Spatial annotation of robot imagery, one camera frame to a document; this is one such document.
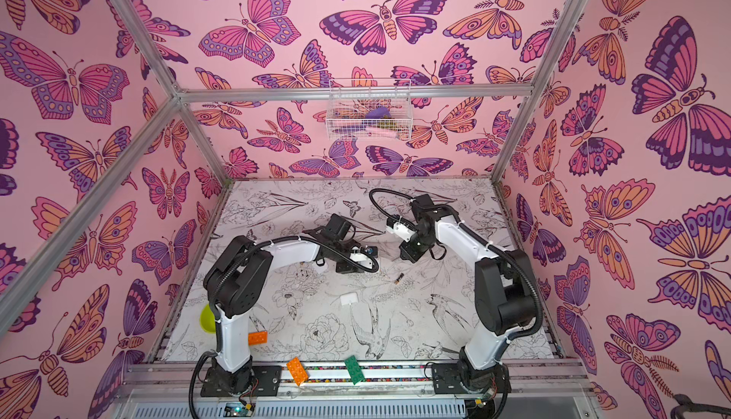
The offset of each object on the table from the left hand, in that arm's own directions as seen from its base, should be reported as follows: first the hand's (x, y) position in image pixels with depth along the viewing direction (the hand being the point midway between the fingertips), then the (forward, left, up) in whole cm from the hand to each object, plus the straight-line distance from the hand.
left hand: (364, 256), depth 96 cm
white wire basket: (+39, -2, +31) cm, 50 cm away
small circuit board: (-42, +32, -4) cm, 53 cm away
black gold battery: (-7, -12, -1) cm, 14 cm away
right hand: (-1, -14, +6) cm, 15 cm away
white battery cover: (-14, +5, -1) cm, 15 cm away
